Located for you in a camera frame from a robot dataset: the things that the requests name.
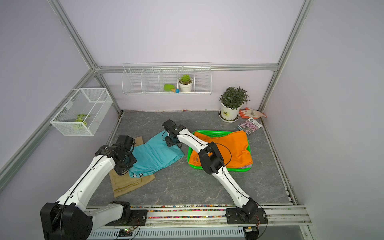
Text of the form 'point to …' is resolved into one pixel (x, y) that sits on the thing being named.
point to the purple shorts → (245, 166)
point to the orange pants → (232, 145)
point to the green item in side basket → (79, 122)
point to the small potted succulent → (185, 82)
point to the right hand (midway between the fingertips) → (171, 140)
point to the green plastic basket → (216, 134)
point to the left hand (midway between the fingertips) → (130, 165)
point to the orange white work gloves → (247, 113)
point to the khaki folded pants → (123, 184)
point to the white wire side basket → (95, 101)
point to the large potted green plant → (231, 102)
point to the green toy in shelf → (171, 87)
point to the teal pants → (153, 154)
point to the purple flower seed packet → (250, 126)
